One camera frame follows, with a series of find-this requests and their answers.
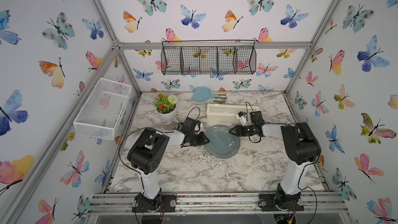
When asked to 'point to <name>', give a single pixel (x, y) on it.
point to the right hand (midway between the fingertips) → (232, 130)
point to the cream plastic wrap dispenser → (227, 112)
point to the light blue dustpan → (202, 94)
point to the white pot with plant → (166, 106)
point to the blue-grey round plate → (223, 143)
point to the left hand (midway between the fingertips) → (211, 140)
